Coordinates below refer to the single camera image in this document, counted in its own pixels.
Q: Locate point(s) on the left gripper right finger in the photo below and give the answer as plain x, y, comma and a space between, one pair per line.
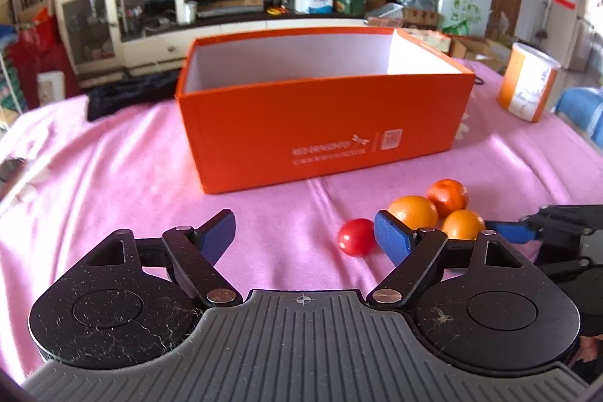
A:
419, 258

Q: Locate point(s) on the orange white carton floor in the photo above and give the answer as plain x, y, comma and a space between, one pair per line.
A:
433, 39

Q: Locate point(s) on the red shopping bag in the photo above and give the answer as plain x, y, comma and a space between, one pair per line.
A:
40, 49

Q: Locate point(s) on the orange fruit upper middle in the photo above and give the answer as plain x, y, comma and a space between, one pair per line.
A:
416, 212

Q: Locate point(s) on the black cloth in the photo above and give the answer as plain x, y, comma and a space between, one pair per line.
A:
144, 89

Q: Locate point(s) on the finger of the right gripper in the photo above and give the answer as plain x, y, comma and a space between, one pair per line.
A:
513, 232

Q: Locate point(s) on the white orange canister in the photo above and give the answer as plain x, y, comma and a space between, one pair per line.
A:
527, 82

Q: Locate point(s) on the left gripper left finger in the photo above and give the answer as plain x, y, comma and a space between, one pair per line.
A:
189, 255

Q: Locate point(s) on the red tomato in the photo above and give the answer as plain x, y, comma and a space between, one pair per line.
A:
356, 237

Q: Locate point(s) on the white glass door cabinet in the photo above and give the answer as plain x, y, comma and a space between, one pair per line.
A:
89, 30

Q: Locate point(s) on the orange fruit lower middle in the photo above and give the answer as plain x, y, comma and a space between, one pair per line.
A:
463, 225

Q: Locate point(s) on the orange fruit upper right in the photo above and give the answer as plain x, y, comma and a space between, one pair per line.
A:
448, 196

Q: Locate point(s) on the pink flowered bed sheet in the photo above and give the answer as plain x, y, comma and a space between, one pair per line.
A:
133, 170

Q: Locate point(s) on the orange cardboard box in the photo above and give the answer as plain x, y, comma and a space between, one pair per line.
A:
280, 105

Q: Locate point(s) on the orange fruit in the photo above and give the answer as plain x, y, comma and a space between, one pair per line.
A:
416, 212
463, 225
448, 196

